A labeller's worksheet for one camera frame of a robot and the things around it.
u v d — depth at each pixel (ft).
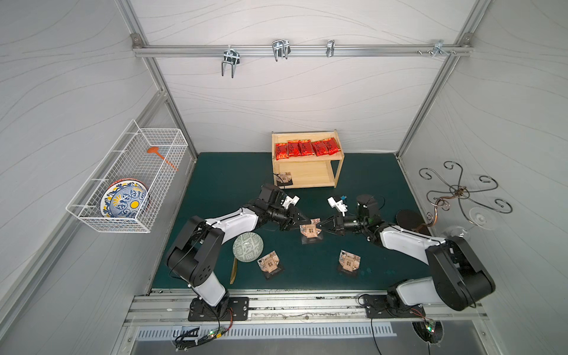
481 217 1.95
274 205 2.48
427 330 2.34
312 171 3.64
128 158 2.30
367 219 2.30
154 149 2.58
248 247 2.82
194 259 1.48
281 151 2.98
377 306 2.42
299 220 2.53
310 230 2.56
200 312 2.35
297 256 2.81
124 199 2.03
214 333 2.24
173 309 2.44
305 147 3.04
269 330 2.31
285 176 3.54
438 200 2.49
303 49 2.51
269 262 2.74
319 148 3.05
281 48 2.51
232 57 2.57
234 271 2.70
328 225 2.55
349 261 2.76
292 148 3.05
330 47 2.44
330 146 3.03
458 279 1.43
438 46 2.51
